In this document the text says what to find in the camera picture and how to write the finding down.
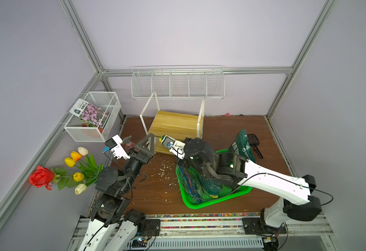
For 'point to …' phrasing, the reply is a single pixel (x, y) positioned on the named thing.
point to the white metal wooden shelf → (178, 126)
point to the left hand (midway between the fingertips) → (152, 137)
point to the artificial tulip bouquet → (80, 171)
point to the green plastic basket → (200, 190)
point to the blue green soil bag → (190, 184)
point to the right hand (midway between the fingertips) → (177, 141)
